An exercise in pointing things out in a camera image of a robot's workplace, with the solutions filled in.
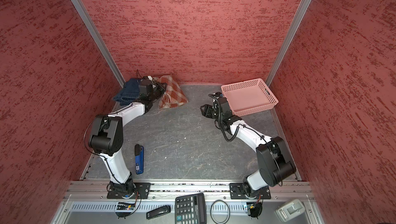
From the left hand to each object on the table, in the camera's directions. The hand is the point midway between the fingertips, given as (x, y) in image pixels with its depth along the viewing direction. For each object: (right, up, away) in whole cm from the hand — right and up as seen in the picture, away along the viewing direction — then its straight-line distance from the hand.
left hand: (168, 85), depth 95 cm
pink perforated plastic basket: (+58, -7, +21) cm, 62 cm away
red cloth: (+4, -7, 0) cm, 8 cm away
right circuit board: (+46, -60, -26) cm, 80 cm away
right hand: (+22, -16, -8) cm, 28 cm away
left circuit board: (-15, -61, -23) cm, 67 cm away
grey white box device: (+62, -59, -27) cm, 90 cm away
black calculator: (+17, -59, -27) cm, 67 cm away
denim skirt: (-28, -5, +8) cm, 30 cm away
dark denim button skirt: (-32, -11, +6) cm, 34 cm away
